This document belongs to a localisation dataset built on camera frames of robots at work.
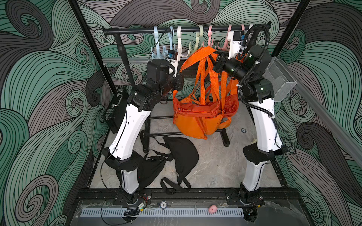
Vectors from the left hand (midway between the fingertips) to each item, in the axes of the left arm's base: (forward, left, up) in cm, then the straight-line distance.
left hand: (180, 70), depth 60 cm
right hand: (+2, -11, +8) cm, 13 cm away
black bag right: (-19, -4, -50) cm, 54 cm away
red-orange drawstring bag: (+4, -14, -22) cm, 27 cm away
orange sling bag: (-2, -28, -35) cm, 45 cm away
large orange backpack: (-2, -10, -39) cm, 41 cm away
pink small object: (-45, -17, -50) cm, 69 cm away
